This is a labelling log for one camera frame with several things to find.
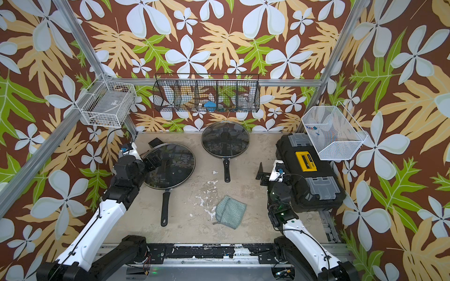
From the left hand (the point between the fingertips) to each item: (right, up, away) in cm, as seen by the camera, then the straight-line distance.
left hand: (151, 152), depth 78 cm
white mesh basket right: (+85, +10, +6) cm, 86 cm away
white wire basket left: (-27, +25, +9) cm, 38 cm away
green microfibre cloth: (+36, -30, +7) cm, 47 cm away
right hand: (+54, -5, +1) cm, 55 cm away
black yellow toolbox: (+74, -14, +1) cm, 76 cm away
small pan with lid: (+34, +8, +45) cm, 56 cm away
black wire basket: (+24, +33, +19) cm, 45 cm away
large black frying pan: (+7, -27, -1) cm, 28 cm away
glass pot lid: (+4, -9, +30) cm, 32 cm away
